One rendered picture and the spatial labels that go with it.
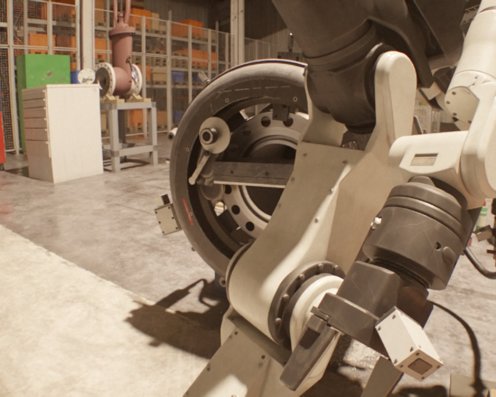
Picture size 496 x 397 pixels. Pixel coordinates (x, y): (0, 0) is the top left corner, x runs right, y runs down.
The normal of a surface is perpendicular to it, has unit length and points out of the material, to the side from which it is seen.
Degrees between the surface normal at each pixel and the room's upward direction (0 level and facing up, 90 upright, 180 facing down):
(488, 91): 52
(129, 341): 0
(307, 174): 56
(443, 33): 102
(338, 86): 129
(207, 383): 45
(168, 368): 0
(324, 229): 90
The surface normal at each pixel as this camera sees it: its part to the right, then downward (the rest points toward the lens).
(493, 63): -0.15, -0.29
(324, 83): -0.66, 0.71
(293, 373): -0.75, -0.54
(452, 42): 0.00, 0.44
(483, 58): -0.42, -0.44
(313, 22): -0.34, 0.73
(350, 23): 0.25, 0.47
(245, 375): -0.59, -0.59
